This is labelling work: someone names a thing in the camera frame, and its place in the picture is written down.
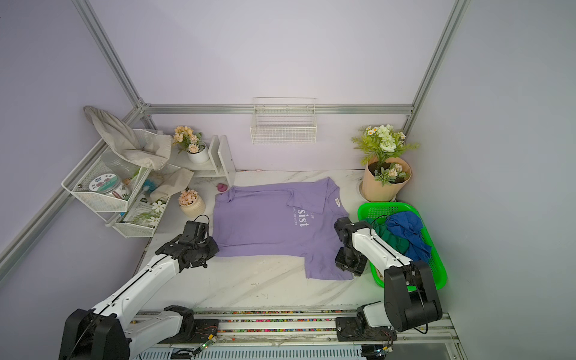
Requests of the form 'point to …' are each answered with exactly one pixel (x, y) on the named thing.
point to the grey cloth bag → (148, 148)
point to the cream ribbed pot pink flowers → (191, 204)
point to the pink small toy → (221, 187)
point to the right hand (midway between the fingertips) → (348, 274)
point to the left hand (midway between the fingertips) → (216, 247)
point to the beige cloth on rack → (175, 183)
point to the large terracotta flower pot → (383, 179)
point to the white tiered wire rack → (141, 180)
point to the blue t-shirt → (409, 226)
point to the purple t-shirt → (294, 219)
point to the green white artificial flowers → (382, 141)
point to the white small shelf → (220, 161)
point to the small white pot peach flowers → (187, 140)
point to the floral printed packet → (142, 211)
